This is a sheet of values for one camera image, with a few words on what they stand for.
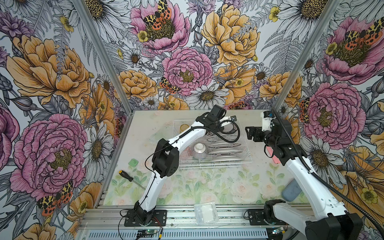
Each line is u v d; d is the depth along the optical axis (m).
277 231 0.72
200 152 0.92
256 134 0.68
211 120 0.72
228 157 0.83
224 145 0.95
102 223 0.73
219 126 0.80
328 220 0.38
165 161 0.56
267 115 0.66
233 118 0.80
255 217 0.74
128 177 0.86
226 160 0.91
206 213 0.76
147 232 0.71
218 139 0.67
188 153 0.90
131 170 0.90
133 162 0.92
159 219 0.74
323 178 0.79
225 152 0.85
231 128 0.81
